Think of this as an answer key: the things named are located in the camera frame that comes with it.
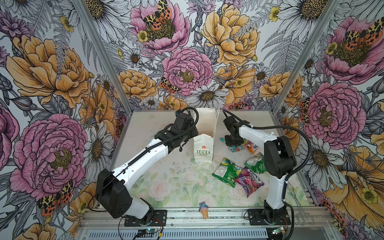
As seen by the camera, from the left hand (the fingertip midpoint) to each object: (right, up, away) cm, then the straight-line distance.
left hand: (195, 133), depth 80 cm
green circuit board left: (-22, -45, -8) cm, 51 cm away
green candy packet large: (+18, -23, +5) cm, 29 cm away
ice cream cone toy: (+4, -37, -5) cm, 37 cm away
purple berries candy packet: (+29, -26, +1) cm, 39 cm away
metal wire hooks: (+53, -40, -4) cm, 67 cm away
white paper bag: (+4, -5, 0) cm, 7 cm away
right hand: (+24, -10, +16) cm, 30 cm away
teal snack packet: (+24, -10, +14) cm, 30 cm away
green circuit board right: (+39, -45, -8) cm, 60 cm away
